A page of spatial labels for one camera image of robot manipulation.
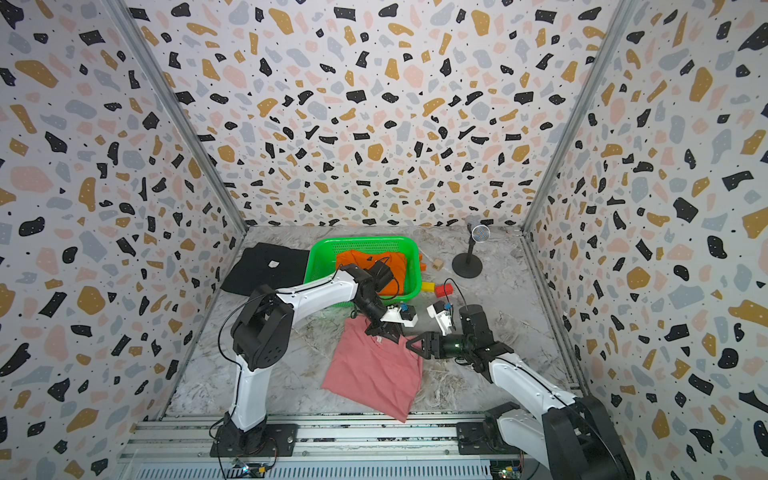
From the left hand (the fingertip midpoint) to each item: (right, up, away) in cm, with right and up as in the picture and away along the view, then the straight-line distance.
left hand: (406, 337), depth 83 cm
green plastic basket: (-29, +21, +21) cm, 42 cm away
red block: (+13, +11, +21) cm, 27 cm away
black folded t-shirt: (-48, +19, +26) cm, 58 cm away
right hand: (+3, -2, -3) cm, 4 cm away
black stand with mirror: (+24, +19, +25) cm, 39 cm away
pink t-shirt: (-9, -10, 0) cm, 13 cm away
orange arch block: (+6, +19, +18) cm, 27 cm away
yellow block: (+8, +12, +20) cm, 25 cm away
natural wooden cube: (+12, +20, +26) cm, 35 cm away
